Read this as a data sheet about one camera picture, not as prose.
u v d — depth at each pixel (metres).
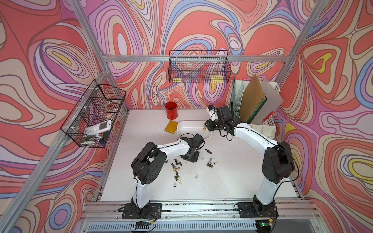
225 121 0.69
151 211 0.72
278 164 0.49
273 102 0.86
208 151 0.96
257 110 0.91
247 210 0.72
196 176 0.84
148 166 0.49
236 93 1.08
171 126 1.08
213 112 0.78
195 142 0.75
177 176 0.84
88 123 0.73
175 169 0.87
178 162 0.90
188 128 1.07
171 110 1.08
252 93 0.99
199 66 0.96
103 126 0.68
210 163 0.88
